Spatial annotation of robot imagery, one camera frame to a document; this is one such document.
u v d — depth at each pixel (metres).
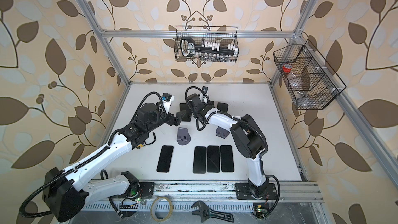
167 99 0.64
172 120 0.68
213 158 0.85
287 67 0.87
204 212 0.68
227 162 0.83
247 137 0.51
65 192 0.38
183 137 0.87
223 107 0.95
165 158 0.86
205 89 0.81
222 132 0.90
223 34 0.91
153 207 0.68
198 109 0.72
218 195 0.74
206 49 0.84
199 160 0.81
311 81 0.73
